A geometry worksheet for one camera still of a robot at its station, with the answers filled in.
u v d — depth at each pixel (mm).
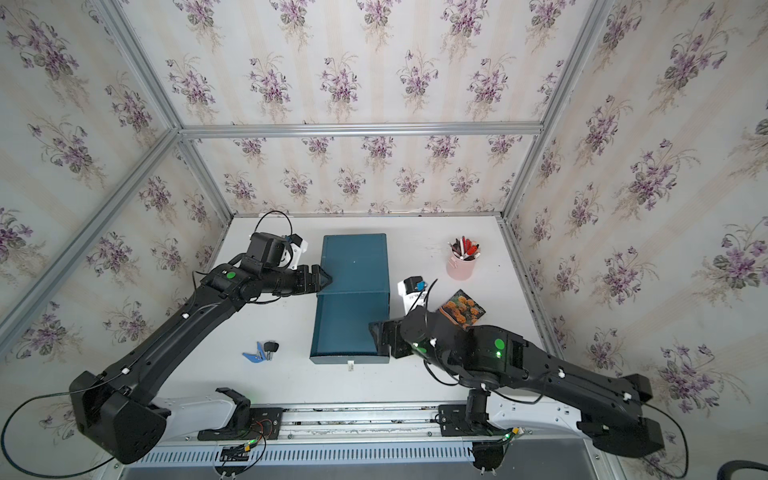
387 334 538
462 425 733
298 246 715
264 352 839
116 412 366
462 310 946
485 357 414
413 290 536
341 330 745
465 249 978
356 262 786
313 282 673
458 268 1005
